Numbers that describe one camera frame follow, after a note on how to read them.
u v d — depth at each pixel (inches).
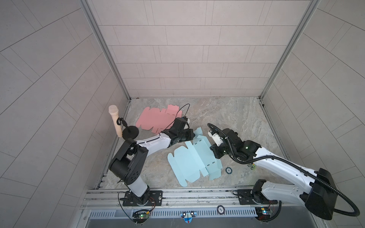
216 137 26.3
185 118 31.8
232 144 22.5
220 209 26.8
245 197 27.8
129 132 37.2
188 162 31.8
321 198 14.8
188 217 25.7
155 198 27.6
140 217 25.6
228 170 31.7
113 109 29.2
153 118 42.3
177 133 27.2
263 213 26.7
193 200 27.9
